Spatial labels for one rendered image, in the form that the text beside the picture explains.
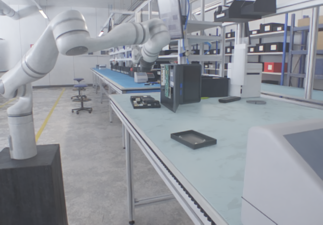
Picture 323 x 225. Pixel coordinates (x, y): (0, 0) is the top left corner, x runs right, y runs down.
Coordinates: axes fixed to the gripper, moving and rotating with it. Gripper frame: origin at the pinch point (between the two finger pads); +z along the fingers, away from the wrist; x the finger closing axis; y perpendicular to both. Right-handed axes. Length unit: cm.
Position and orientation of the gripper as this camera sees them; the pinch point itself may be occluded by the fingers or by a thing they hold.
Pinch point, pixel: (137, 70)
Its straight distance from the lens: 117.2
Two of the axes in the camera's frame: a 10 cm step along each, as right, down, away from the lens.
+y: 9.7, -0.4, 2.5
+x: -1.0, -9.7, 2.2
